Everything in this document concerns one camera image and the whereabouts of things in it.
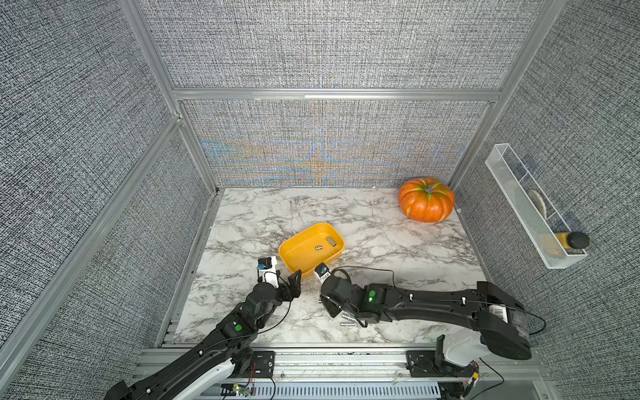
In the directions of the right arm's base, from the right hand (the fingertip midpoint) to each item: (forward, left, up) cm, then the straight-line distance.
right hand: (323, 287), depth 79 cm
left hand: (+4, +9, +3) cm, 10 cm away
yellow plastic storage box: (+22, 0, -10) cm, 24 cm away
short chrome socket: (+19, +2, -8) cm, 21 cm away
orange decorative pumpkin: (+35, -42, +1) cm, 55 cm away
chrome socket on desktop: (-8, -8, -9) cm, 15 cm away
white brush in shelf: (+16, -61, +23) cm, 67 cm away
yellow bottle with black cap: (+2, -62, +24) cm, 66 cm away
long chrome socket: (+22, -5, -10) cm, 24 cm away
